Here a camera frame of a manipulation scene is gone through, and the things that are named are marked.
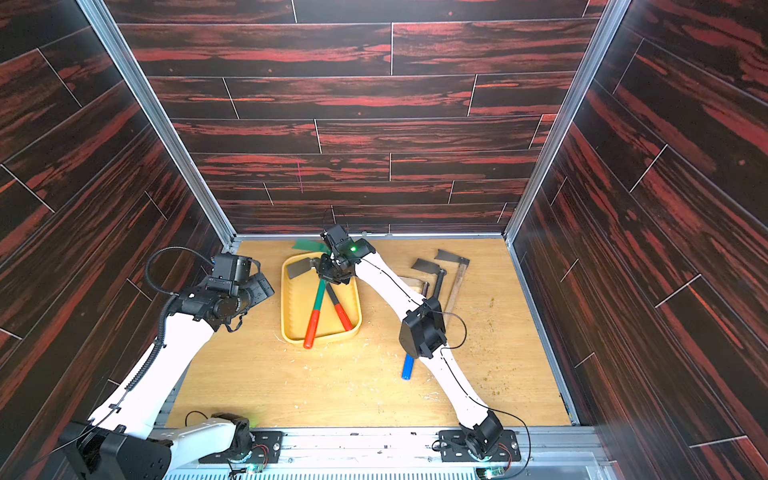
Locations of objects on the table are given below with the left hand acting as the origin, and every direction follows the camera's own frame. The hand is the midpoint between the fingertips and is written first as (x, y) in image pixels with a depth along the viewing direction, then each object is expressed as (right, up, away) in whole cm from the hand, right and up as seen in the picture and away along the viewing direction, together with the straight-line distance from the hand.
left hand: (260, 289), depth 79 cm
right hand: (+15, +4, +15) cm, 21 cm away
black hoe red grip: (+3, +6, +27) cm, 27 cm away
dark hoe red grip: (+52, +6, +32) cm, 61 cm away
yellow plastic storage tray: (+4, -6, +22) cm, 24 cm away
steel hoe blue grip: (+41, -22, +7) cm, 47 cm away
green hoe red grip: (+14, -9, +3) cm, 17 cm away
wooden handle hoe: (+59, 0, +25) cm, 64 cm away
